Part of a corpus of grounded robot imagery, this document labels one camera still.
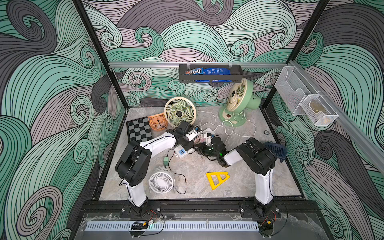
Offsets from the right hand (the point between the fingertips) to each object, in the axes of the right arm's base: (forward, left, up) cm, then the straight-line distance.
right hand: (193, 146), depth 94 cm
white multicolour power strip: (-4, +7, 0) cm, 8 cm away
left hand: (+1, +2, +4) cm, 5 cm away
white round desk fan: (-24, +16, +7) cm, 29 cm away
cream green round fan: (+23, +9, +10) cm, 27 cm away
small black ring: (+12, -53, -3) cm, 54 cm away
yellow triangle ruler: (-21, -15, -2) cm, 26 cm away
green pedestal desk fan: (+19, -29, +25) cm, 42 cm away
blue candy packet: (+35, -7, +32) cm, 48 cm away
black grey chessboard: (+12, +37, +2) cm, 39 cm away
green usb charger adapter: (-10, +16, 0) cm, 19 cm away
